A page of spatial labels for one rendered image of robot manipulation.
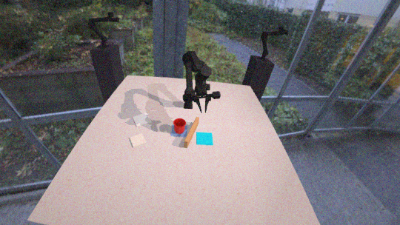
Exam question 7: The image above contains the tan wooden bar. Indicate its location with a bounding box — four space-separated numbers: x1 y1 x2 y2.
184 117 199 148

